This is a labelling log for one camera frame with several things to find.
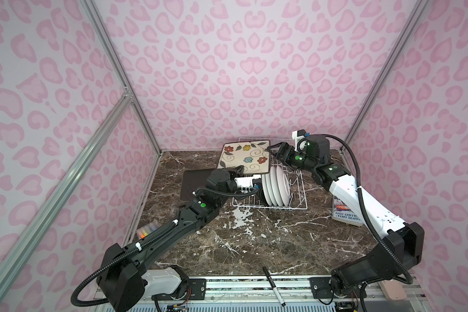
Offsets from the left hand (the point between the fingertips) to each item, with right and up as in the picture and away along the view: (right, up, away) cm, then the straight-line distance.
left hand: (239, 160), depth 73 cm
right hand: (+13, +4, +2) cm, 13 cm away
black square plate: (+9, -17, +13) cm, 23 cm away
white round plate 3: (+15, -11, +11) cm, 22 cm away
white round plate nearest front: (+20, -11, +14) cm, 27 cm away
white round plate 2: (+15, -11, +11) cm, 22 cm away
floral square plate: (+5, +3, +6) cm, 8 cm away
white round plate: (+11, -13, +11) cm, 20 cm away
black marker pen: (+13, -48, 0) cm, 50 cm away
